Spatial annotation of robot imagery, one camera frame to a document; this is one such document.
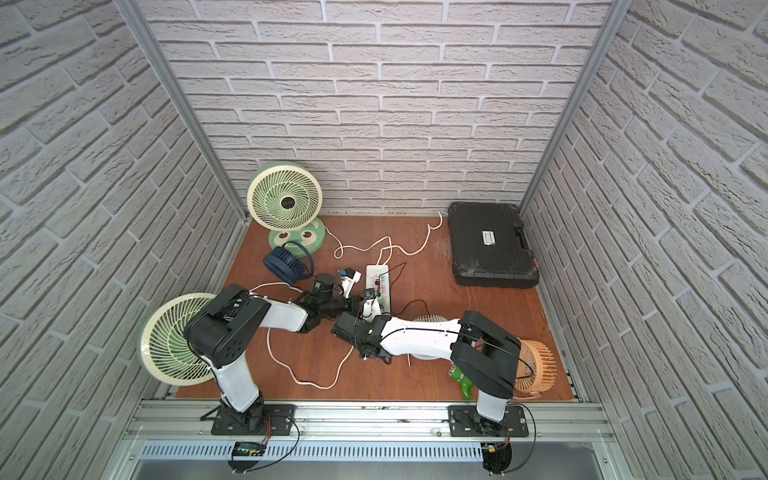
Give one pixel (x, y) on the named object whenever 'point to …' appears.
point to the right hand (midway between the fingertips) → (378, 322)
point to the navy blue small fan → (286, 265)
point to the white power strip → (377, 277)
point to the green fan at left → (163, 347)
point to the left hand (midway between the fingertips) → (367, 296)
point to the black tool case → (490, 246)
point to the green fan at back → (288, 198)
